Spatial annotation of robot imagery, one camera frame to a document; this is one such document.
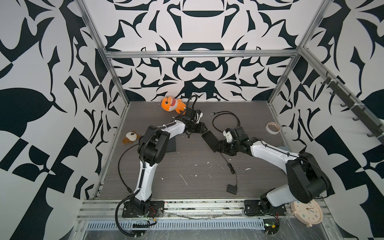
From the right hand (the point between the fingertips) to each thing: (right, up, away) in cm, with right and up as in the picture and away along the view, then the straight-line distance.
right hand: (217, 148), depth 87 cm
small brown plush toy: (-53, +6, +8) cm, 54 cm away
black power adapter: (+6, -20, -7) cm, 22 cm away
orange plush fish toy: (-29, +27, +21) cm, 45 cm away
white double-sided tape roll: (+41, +11, +18) cm, 46 cm away
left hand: (-5, +12, +11) cm, 17 cm away
